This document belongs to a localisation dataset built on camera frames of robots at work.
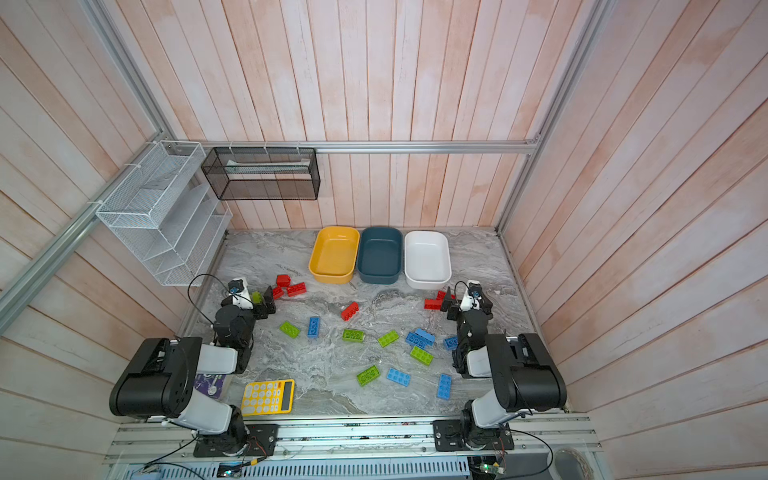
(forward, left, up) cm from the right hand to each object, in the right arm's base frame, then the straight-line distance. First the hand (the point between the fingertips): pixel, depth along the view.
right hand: (465, 287), depth 91 cm
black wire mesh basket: (+35, +68, +17) cm, 79 cm away
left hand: (-2, +65, 0) cm, 65 cm away
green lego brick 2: (-13, +35, -8) cm, 38 cm away
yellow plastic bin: (+18, +44, -6) cm, 48 cm away
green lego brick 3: (-13, +23, -10) cm, 28 cm away
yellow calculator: (-31, +56, -8) cm, 65 cm away
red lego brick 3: (+2, +62, -7) cm, 62 cm away
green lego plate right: (-19, +14, -9) cm, 25 cm away
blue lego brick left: (-10, +47, -9) cm, 49 cm away
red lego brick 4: (-4, +36, -8) cm, 37 cm away
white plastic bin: (+17, +10, -8) cm, 21 cm away
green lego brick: (-10, +55, -9) cm, 57 cm away
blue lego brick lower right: (-28, +8, -9) cm, 30 cm away
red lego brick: (+9, +62, -10) cm, 64 cm away
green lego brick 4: (-25, +29, -8) cm, 39 cm away
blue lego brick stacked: (-13, +14, -9) cm, 21 cm away
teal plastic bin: (+20, +27, -9) cm, 35 cm away
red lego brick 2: (+3, +56, -7) cm, 56 cm away
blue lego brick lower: (-24, +21, -10) cm, 34 cm away
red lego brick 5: (-1, +8, -8) cm, 12 cm away
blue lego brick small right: (-14, +4, -8) cm, 17 cm away
